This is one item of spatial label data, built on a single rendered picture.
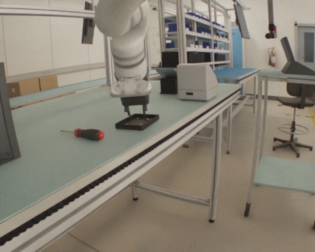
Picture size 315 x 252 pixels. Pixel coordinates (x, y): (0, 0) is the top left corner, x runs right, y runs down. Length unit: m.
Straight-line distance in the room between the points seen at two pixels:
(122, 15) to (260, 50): 6.30
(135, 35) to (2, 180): 0.37
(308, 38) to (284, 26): 0.72
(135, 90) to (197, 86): 0.45
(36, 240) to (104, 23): 0.37
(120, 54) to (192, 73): 0.49
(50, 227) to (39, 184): 0.07
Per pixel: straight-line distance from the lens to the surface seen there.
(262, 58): 6.60
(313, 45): 6.69
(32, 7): 1.29
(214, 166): 1.53
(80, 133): 0.58
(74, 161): 0.46
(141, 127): 0.58
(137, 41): 0.46
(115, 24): 0.39
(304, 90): 2.91
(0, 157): 0.54
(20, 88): 3.93
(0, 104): 0.52
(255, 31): 6.66
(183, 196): 1.77
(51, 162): 0.47
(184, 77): 0.92
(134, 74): 0.51
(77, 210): 0.43
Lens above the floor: 1.18
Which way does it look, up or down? 17 degrees down
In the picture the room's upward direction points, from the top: 3 degrees counter-clockwise
